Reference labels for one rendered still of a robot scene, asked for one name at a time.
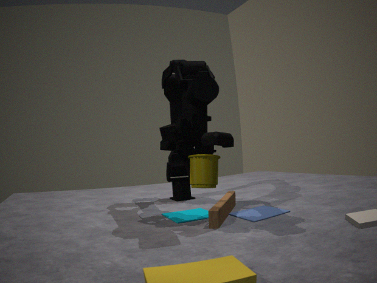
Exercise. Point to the yellow flat block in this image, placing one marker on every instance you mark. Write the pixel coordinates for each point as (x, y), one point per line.
(220, 270)

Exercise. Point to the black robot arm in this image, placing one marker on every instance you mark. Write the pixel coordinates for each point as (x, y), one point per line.
(191, 87)

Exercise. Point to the beige flat block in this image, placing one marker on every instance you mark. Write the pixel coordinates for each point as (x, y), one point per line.
(363, 219)

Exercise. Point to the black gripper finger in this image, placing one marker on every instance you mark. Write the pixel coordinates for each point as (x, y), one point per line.
(184, 155)
(201, 151)

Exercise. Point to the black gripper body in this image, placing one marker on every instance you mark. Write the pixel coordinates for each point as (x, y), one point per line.
(204, 139)

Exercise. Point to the olive yellow cup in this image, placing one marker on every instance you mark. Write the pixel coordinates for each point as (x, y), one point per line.
(203, 170)

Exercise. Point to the brown rectangular bar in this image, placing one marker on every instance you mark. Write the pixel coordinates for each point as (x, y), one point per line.
(219, 212)

